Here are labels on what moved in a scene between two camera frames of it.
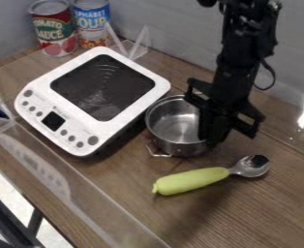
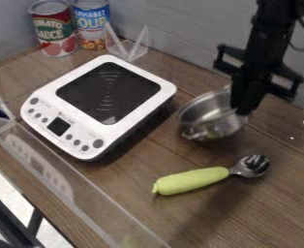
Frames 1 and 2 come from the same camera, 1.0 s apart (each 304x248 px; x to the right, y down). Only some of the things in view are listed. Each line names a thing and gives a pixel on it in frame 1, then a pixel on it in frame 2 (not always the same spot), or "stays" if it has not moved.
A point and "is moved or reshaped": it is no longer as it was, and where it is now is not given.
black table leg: x=6 y=221 stays
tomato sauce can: x=55 y=28 stays
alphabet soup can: x=93 y=18 stays
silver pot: x=174 y=127 is moved or reshaped
